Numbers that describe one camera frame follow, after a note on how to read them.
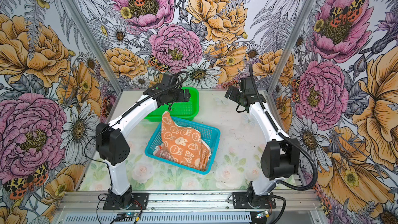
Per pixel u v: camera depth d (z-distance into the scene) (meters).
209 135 0.92
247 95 0.65
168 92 0.59
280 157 0.45
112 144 0.48
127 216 0.72
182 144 0.85
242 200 0.74
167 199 0.76
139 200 0.75
